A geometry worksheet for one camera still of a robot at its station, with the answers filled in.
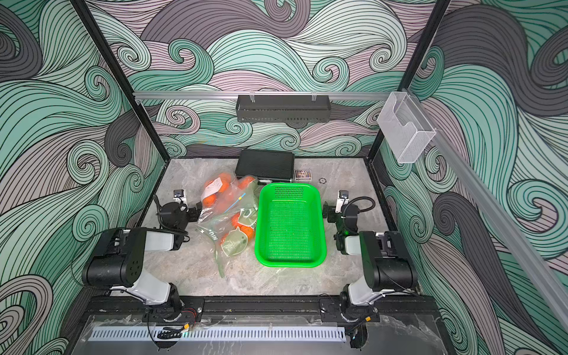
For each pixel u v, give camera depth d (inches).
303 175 43.5
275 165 44.5
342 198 31.7
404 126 30.1
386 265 17.6
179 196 31.9
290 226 36.7
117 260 18.0
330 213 33.4
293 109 37.4
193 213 33.7
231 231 32.8
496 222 20.4
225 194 37.7
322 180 43.5
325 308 28.6
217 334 27.5
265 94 36.4
